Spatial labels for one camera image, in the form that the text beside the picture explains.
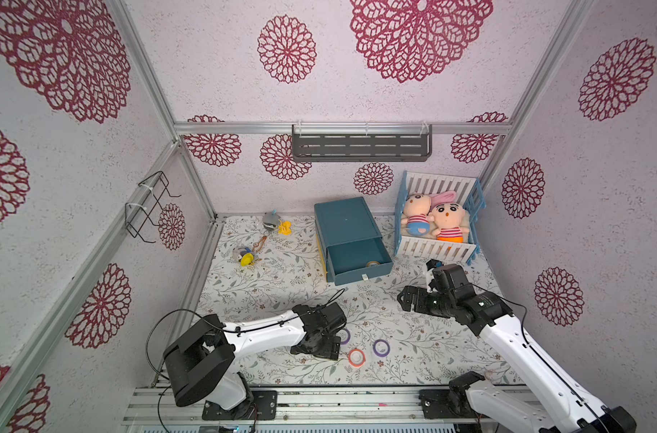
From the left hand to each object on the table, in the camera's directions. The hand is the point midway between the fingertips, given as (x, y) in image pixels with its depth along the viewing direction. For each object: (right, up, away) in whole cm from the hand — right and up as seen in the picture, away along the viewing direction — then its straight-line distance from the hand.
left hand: (320, 352), depth 82 cm
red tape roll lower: (+11, -2, 0) cm, 11 cm away
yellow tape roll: (+17, +27, +3) cm, 32 cm away
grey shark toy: (-21, +42, +30) cm, 56 cm away
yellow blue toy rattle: (-28, +27, +20) cm, 44 cm away
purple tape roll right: (+17, +1, +1) cm, 17 cm away
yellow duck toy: (-16, +39, +32) cm, 53 cm away
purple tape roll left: (+9, +3, +3) cm, 10 cm away
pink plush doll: (+37, +47, +23) cm, 64 cm away
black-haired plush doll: (+48, +43, +18) cm, 67 cm away
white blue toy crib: (+61, +52, +29) cm, 86 cm away
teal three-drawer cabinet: (+9, +34, +2) cm, 35 cm away
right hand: (+28, +16, -4) cm, 32 cm away
